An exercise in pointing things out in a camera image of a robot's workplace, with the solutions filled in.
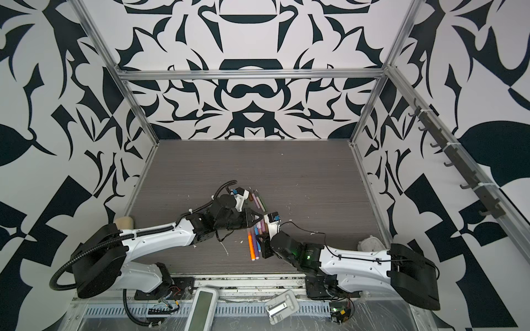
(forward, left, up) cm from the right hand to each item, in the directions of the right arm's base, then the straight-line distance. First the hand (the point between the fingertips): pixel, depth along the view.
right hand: (257, 237), depth 77 cm
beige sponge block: (+8, +55, -4) cm, 56 cm away
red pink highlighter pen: (+3, -2, +2) cm, 5 cm away
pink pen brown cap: (+21, +2, -8) cm, 22 cm away
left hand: (+6, -3, +6) cm, 9 cm away
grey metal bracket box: (-21, -8, -7) cm, 23 cm away
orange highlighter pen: (-2, +2, -8) cm, 9 cm away
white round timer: (-2, -43, -5) cm, 43 cm away
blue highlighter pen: (+1, 0, +1) cm, 2 cm away
